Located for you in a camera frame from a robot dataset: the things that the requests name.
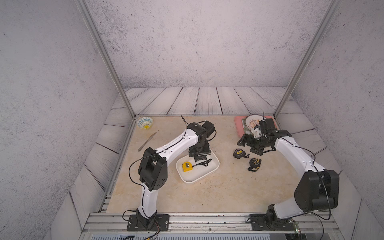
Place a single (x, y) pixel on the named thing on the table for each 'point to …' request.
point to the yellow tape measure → (187, 166)
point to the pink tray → (238, 125)
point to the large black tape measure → (205, 163)
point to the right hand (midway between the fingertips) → (244, 145)
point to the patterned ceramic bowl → (145, 122)
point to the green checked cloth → (246, 131)
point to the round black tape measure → (254, 163)
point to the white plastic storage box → (199, 172)
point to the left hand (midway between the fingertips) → (205, 155)
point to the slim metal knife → (147, 141)
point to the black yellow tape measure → (239, 153)
